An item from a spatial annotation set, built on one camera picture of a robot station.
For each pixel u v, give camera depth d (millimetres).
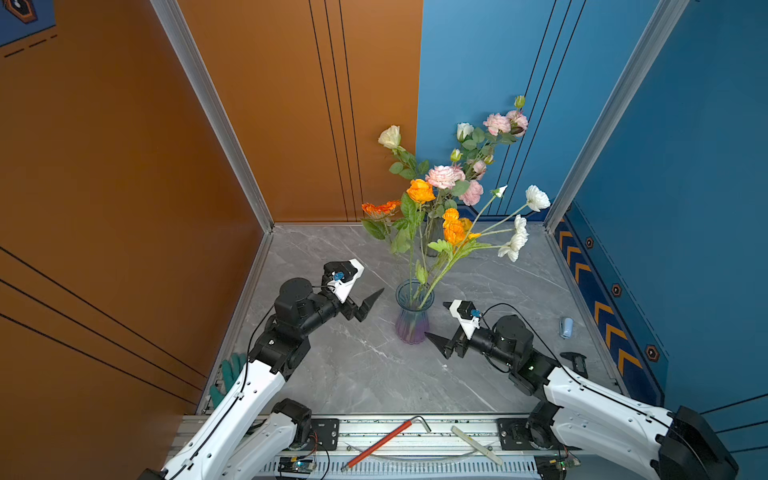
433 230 735
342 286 565
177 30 715
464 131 901
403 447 725
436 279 698
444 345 659
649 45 743
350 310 612
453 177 694
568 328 891
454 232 644
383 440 724
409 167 922
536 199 590
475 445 724
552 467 700
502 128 809
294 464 710
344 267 552
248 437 560
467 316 621
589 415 506
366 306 610
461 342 656
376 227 710
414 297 790
